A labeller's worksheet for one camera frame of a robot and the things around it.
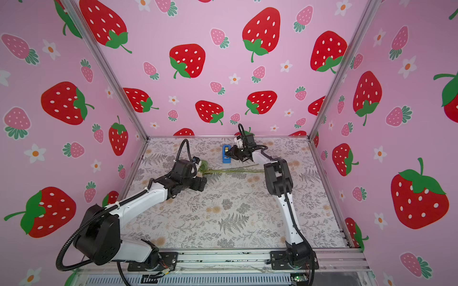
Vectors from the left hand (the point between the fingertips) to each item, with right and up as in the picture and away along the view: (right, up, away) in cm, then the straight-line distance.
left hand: (200, 177), depth 89 cm
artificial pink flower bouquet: (+1, +3, +9) cm, 10 cm away
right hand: (+10, +11, +16) cm, 22 cm away
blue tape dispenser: (+12, +9, +18) cm, 24 cm away
